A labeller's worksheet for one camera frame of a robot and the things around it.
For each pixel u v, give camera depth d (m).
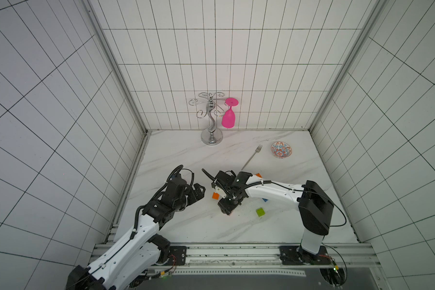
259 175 0.98
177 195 0.61
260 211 0.83
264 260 0.73
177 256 0.73
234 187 0.60
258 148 1.10
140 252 0.59
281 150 1.07
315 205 0.49
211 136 1.17
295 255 0.73
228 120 1.03
